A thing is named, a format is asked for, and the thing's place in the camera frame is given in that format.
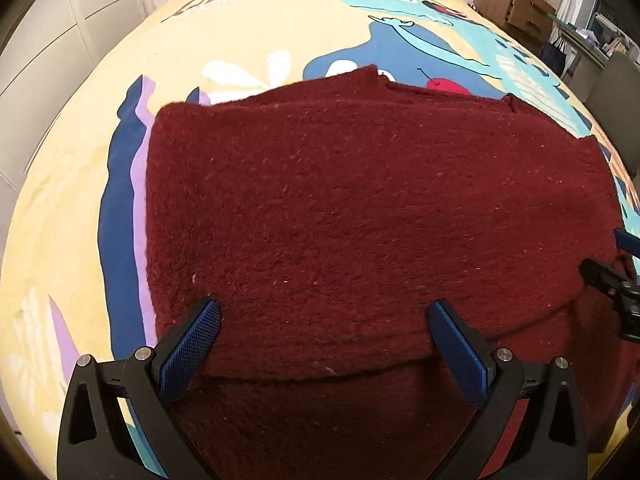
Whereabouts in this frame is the dark red knit sweater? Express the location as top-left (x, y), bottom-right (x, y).
top-left (146, 67), bottom-right (639, 479)

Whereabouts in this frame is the grey upholstered chair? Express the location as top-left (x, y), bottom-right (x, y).
top-left (586, 52), bottom-right (640, 179)

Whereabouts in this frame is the yellow dinosaur print bedspread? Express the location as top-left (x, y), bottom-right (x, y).
top-left (1, 0), bottom-right (639, 477)

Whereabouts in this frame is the white desk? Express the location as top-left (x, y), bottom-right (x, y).
top-left (549, 13), bottom-right (610, 84)

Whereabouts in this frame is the dark navy bag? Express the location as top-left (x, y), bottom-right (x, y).
top-left (540, 38), bottom-right (566, 78)

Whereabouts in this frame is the wooden drawer cabinet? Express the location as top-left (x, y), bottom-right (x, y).
top-left (474, 0), bottom-right (555, 44)

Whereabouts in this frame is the white wardrobe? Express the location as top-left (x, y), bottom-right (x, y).
top-left (1, 0), bottom-right (167, 190)

